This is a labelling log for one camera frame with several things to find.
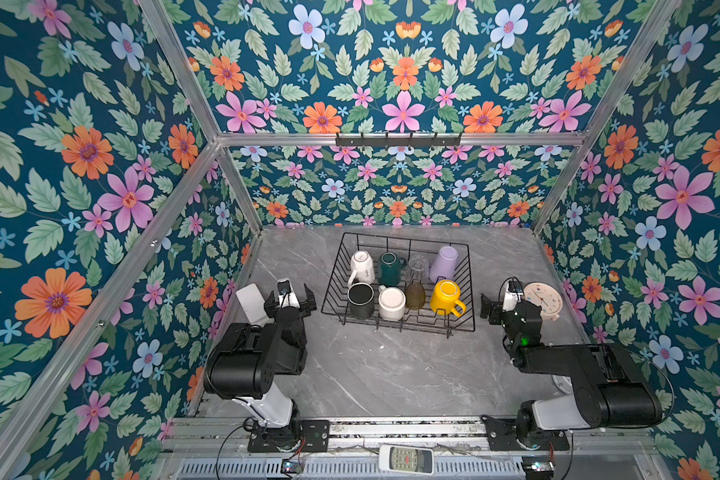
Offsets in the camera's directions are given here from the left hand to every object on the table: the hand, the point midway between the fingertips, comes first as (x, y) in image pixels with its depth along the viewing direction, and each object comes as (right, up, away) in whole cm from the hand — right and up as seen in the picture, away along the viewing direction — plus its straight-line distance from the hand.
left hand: (289, 281), depth 88 cm
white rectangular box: (-13, -8, +5) cm, 16 cm away
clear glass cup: (+40, +3, +7) cm, 40 cm away
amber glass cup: (+38, -5, +5) cm, 39 cm away
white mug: (+21, +4, +5) cm, 22 cm away
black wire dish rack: (+13, -8, +6) cm, 17 cm away
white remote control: (+33, -40, -19) cm, 56 cm away
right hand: (+65, -4, +4) cm, 65 cm away
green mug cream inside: (+30, +3, +7) cm, 31 cm away
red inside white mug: (+31, -6, -2) cm, 31 cm away
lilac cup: (+48, +5, +5) cm, 48 cm away
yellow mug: (+46, -5, -1) cm, 47 cm away
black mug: (+22, -5, -2) cm, 22 cm away
